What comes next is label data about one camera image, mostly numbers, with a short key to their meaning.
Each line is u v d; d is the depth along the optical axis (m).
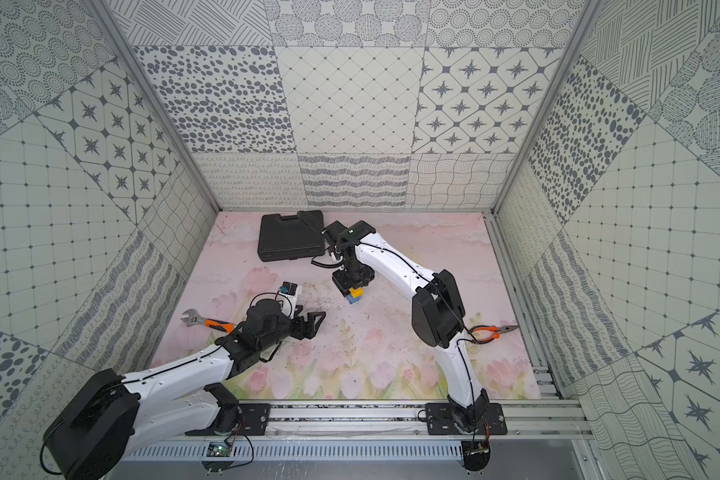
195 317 0.91
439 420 0.74
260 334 0.65
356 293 0.84
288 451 0.70
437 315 0.53
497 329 0.89
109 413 0.41
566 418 0.76
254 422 0.74
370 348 0.86
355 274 0.75
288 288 0.75
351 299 0.91
